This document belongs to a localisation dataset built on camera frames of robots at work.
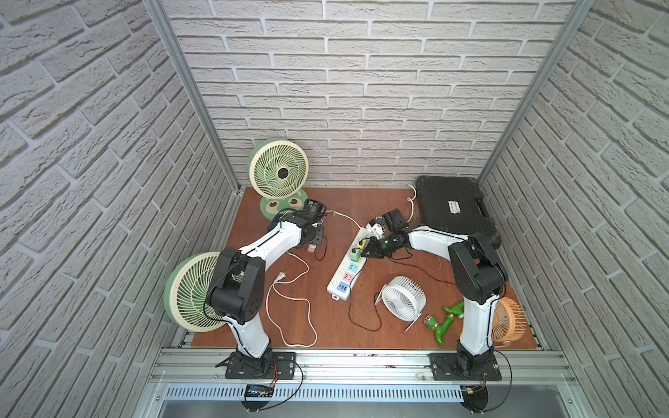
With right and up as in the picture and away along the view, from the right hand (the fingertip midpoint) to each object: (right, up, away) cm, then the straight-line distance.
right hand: (366, 254), depth 95 cm
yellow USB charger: (-2, +5, -3) cm, 6 cm away
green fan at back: (-32, +31, -3) cm, 45 cm away
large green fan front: (-52, -6, -26) cm, 58 cm away
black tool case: (+37, +19, +9) cm, 42 cm away
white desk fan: (+9, -10, -20) cm, 24 cm away
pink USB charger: (-20, +3, -1) cm, 20 cm away
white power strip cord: (+21, +20, +14) cm, 32 cm away
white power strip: (-7, -5, -5) cm, 10 cm away
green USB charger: (-4, +1, -5) cm, 7 cm away
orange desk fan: (+38, -15, -25) cm, 47 cm away
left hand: (-23, +9, 0) cm, 25 cm away
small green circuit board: (-33, -35, -23) cm, 53 cm away
